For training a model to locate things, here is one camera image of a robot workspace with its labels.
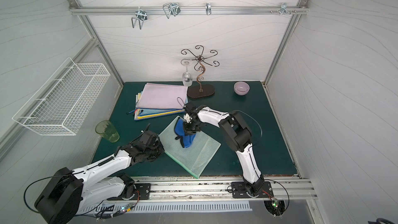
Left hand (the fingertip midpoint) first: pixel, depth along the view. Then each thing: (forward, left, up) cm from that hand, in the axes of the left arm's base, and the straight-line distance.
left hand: (167, 150), depth 85 cm
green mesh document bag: (-4, -16, -2) cm, 16 cm away
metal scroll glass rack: (+45, -15, 0) cm, 47 cm away
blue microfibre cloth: (+6, -11, +1) cm, 12 cm away
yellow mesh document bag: (+22, +24, -1) cm, 32 cm away
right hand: (+12, -11, -1) cm, 16 cm away
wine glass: (+39, -9, +19) cm, 44 cm away
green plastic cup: (+10, +37, +2) cm, 38 cm away
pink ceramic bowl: (+48, -48, +1) cm, 68 cm away
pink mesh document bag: (+41, +11, -1) cm, 43 cm away
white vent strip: (-25, -16, -2) cm, 30 cm away
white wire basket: (+7, +44, +30) cm, 54 cm away
